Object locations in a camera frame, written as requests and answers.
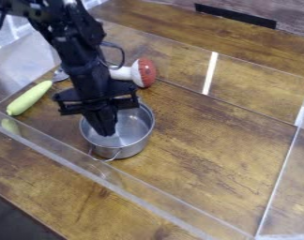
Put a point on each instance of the green handled metal spoon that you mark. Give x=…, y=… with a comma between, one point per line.
x=24, y=101

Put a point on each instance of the clear acrylic tray enclosure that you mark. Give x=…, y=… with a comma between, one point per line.
x=220, y=175

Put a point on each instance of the black strip on table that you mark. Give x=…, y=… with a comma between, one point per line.
x=237, y=16

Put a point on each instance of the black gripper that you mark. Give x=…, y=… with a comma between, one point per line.
x=119, y=97

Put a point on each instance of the red and white toy mushroom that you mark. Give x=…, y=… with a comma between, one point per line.
x=141, y=73

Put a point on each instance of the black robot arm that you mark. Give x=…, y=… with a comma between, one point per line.
x=75, y=34

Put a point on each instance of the silver metal pot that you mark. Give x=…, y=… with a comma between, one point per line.
x=129, y=140

